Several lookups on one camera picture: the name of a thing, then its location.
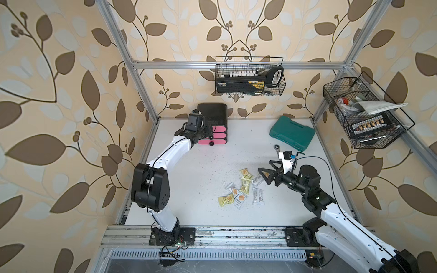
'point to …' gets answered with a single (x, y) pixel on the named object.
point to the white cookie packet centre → (233, 188)
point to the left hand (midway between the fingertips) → (211, 127)
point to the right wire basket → (340, 94)
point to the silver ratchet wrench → (277, 148)
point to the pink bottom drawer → (211, 142)
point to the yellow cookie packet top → (246, 173)
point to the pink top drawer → (218, 129)
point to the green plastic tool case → (292, 133)
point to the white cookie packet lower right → (258, 197)
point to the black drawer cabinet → (215, 114)
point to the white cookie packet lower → (239, 199)
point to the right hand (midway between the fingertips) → (264, 165)
